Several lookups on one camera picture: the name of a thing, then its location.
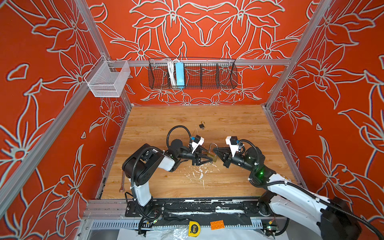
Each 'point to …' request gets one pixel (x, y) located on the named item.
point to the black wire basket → (192, 73)
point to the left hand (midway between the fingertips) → (211, 158)
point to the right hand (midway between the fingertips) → (212, 150)
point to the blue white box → (180, 74)
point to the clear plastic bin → (107, 78)
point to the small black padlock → (202, 125)
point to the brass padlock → (211, 154)
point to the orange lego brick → (217, 225)
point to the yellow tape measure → (194, 228)
